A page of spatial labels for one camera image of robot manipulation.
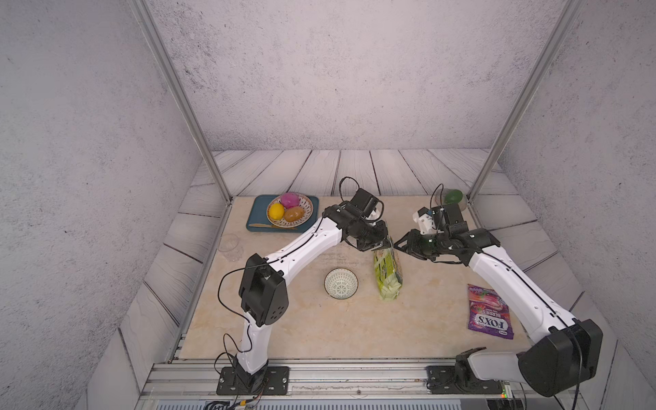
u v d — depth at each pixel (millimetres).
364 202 649
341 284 915
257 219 1107
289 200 1120
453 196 1176
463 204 1178
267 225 1098
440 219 622
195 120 942
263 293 487
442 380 723
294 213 1076
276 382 731
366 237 698
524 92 870
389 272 805
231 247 1012
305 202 1159
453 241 567
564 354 385
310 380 744
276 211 1105
